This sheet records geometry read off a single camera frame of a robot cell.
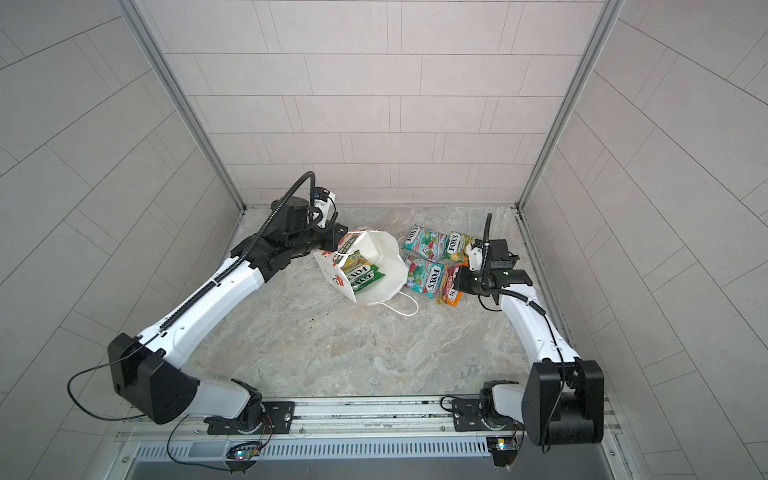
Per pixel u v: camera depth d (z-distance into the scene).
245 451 0.64
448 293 0.82
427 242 1.04
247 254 0.49
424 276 0.94
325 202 0.66
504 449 0.68
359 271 0.89
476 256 0.76
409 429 0.71
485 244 0.65
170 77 0.81
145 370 0.38
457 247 1.01
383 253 0.99
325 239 0.66
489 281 0.60
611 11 0.70
